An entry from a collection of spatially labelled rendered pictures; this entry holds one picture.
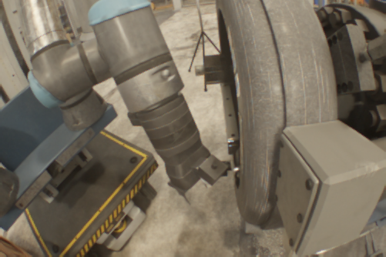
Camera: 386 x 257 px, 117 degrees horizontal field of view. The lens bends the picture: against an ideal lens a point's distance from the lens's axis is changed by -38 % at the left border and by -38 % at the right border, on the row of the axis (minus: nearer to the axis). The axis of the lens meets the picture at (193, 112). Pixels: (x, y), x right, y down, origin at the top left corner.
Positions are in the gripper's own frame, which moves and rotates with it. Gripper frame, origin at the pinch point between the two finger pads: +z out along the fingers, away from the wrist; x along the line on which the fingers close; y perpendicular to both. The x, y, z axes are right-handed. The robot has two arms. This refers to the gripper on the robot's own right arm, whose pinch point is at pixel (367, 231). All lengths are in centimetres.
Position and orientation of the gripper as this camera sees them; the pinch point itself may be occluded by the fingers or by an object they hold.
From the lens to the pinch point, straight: 53.6
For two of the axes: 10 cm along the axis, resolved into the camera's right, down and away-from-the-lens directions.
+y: -10.0, -0.9, -0.4
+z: 0.4, -6.9, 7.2
